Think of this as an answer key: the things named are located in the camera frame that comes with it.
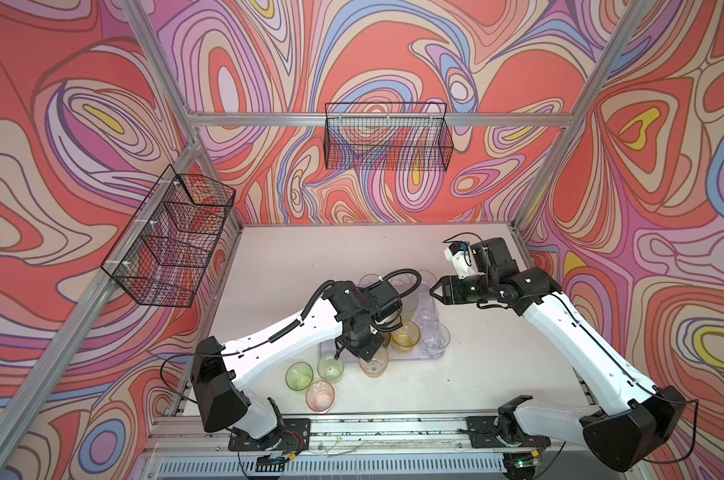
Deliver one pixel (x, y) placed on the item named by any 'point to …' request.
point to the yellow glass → (407, 337)
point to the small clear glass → (427, 314)
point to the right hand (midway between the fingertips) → (442, 298)
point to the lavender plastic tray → (418, 353)
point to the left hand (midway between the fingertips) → (369, 350)
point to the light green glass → (330, 369)
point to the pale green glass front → (409, 305)
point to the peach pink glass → (377, 365)
